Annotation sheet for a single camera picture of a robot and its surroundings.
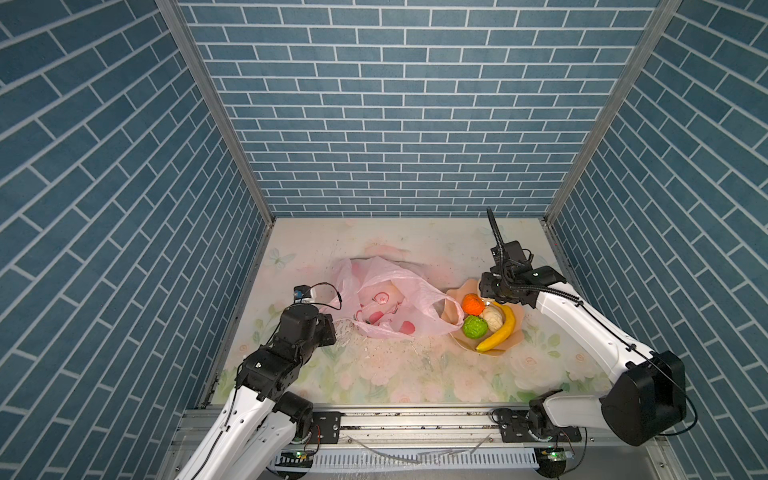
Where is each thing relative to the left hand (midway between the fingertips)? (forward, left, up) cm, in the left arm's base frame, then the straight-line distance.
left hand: (332, 317), depth 76 cm
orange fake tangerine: (+8, -40, -9) cm, 42 cm away
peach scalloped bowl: (-1, -51, -10) cm, 52 cm away
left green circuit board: (-28, +8, -19) cm, 35 cm away
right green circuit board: (-29, -55, -15) cm, 64 cm away
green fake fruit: (+1, -39, -9) cm, 40 cm away
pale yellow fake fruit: (+4, -46, -9) cm, 47 cm away
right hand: (+10, -42, 0) cm, 43 cm away
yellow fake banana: (0, -48, -10) cm, 49 cm away
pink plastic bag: (+13, -15, -15) cm, 25 cm away
